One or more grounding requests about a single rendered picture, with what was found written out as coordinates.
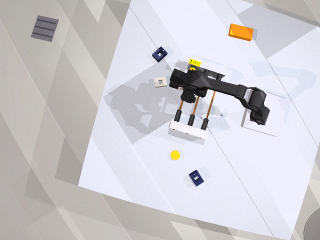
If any orange rectangular block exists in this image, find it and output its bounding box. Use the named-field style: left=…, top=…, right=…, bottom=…
left=228, top=24, right=253, bottom=42

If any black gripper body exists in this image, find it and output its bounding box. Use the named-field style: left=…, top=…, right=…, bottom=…
left=169, top=81, right=208, bottom=98

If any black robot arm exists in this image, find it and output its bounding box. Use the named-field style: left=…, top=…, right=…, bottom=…
left=170, top=68, right=271, bottom=126

